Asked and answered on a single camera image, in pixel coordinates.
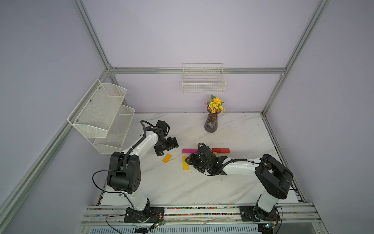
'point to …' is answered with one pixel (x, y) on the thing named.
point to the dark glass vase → (211, 123)
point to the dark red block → (218, 150)
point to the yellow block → (185, 166)
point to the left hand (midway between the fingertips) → (171, 151)
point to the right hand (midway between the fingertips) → (189, 164)
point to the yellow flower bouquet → (215, 105)
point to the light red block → (227, 150)
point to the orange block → (167, 158)
